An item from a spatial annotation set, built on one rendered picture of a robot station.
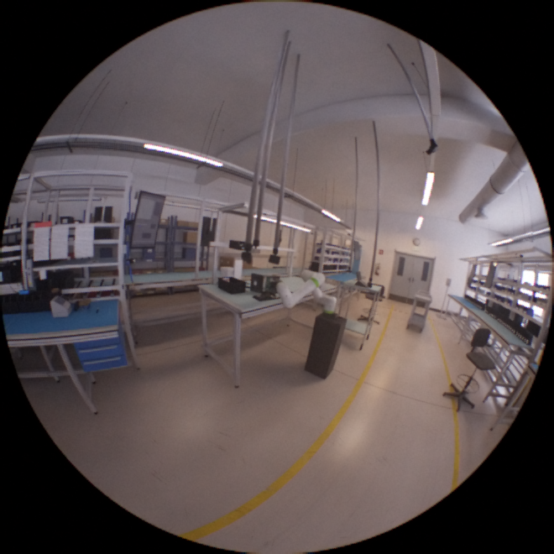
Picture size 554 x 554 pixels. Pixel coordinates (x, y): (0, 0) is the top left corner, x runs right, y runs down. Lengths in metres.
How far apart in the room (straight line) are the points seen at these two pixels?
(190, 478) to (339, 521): 1.06
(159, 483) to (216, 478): 0.43
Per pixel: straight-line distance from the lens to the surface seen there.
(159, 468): 1.69
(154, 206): 1.76
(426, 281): 8.10
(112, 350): 1.57
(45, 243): 2.16
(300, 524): 1.56
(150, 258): 4.92
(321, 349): 2.18
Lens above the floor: 1.53
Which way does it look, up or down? 10 degrees down
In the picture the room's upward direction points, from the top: 6 degrees clockwise
